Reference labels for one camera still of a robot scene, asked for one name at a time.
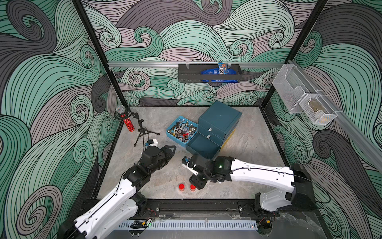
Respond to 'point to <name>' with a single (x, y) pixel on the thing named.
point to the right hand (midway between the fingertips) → (195, 176)
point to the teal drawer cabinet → (215, 126)
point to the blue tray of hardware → (181, 130)
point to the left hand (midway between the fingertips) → (175, 147)
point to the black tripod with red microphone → (124, 113)
